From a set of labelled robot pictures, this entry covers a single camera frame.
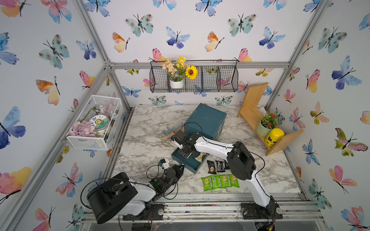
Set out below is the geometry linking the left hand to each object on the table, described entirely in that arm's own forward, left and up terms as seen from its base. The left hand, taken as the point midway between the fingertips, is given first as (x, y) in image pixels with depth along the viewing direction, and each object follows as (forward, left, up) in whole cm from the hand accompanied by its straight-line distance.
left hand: (187, 166), depth 85 cm
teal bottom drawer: (+2, -2, 0) cm, 2 cm away
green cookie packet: (-9, -11, -3) cm, 15 cm away
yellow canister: (+11, -50, +12) cm, 53 cm away
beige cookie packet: (+6, -7, -2) cm, 10 cm away
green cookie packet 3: (-8, -21, -3) cm, 23 cm away
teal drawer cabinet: (+20, -11, +18) cm, 29 cm away
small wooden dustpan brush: (+25, +12, -1) cm, 28 cm away
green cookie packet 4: (-9, -26, -3) cm, 28 cm away
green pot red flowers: (+20, -49, +16) cm, 55 cm away
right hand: (+12, +2, 0) cm, 12 cm away
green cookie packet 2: (-9, -14, -3) cm, 17 cm away
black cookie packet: (0, -15, -3) cm, 15 cm away
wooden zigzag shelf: (+36, -47, +4) cm, 60 cm away
